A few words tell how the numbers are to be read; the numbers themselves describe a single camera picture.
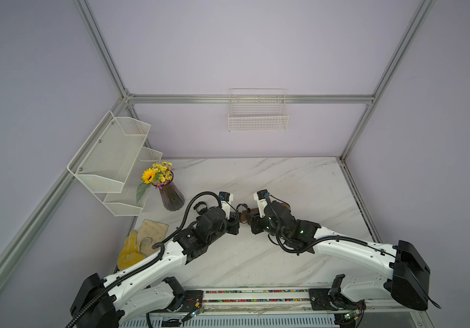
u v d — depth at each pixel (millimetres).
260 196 677
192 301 732
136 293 439
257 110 947
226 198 663
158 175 805
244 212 771
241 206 764
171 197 920
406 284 395
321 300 732
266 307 732
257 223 676
